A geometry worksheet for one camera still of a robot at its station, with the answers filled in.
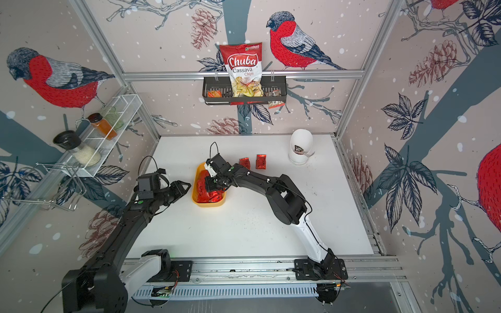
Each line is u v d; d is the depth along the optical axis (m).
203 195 0.90
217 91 0.92
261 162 1.07
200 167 1.00
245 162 1.06
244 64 0.81
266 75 0.91
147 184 0.64
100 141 0.76
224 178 0.69
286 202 0.55
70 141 0.60
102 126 0.72
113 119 0.76
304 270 0.72
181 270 0.73
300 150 1.08
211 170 0.85
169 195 0.71
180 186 0.76
